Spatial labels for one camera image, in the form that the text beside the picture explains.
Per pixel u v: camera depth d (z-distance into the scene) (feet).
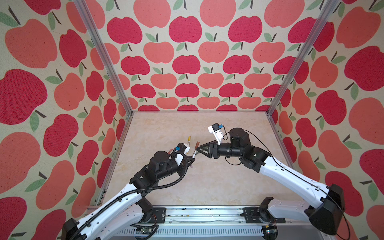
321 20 2.41
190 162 2.26
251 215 2.41
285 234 2.32
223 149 2.02
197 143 2.17
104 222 1.41
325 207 1.25
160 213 2.48
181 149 1.94
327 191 1.35
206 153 2.08
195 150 2.19
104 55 2.84
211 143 2.00
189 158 2.28
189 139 3.43
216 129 2.05
